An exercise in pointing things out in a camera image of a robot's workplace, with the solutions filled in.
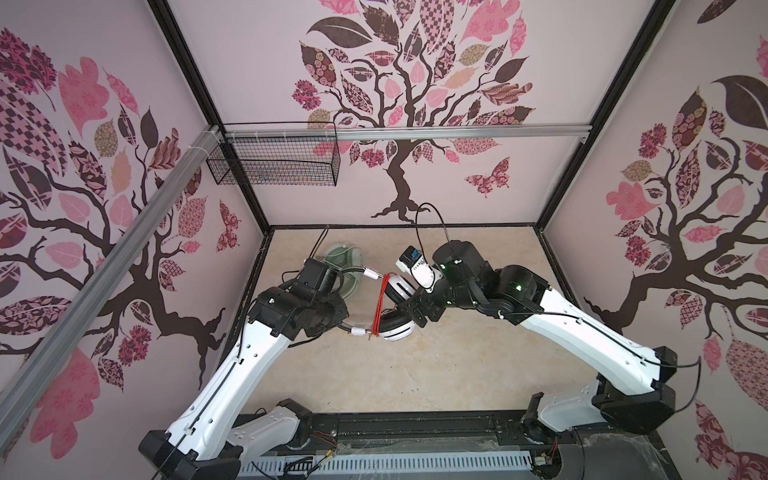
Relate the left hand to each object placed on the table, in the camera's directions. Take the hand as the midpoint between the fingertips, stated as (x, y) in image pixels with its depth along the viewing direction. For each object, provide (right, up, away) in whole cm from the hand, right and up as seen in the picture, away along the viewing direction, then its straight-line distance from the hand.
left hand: (341, 319), depth 71 cm
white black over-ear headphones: (+13, +1, -9) cm, 16 cm away
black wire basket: (-25, +48, +24) cm, 60 cm away
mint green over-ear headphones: (-3, +13, +30) cm, 33 cm away
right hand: (+16, +8, -5) cm, 19 cm away
